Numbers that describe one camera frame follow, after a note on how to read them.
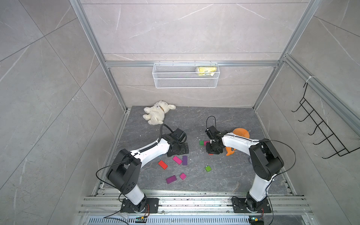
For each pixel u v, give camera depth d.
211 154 0.93
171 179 0.82
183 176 0.83
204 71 0.85
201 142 0.98
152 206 0.73
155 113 1.03
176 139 0.68
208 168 0.86
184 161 0.90
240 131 0.96
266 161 0.48
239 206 0.73
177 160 0.90
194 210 0.73
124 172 0.45
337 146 0.60
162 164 0.88
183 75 1.01
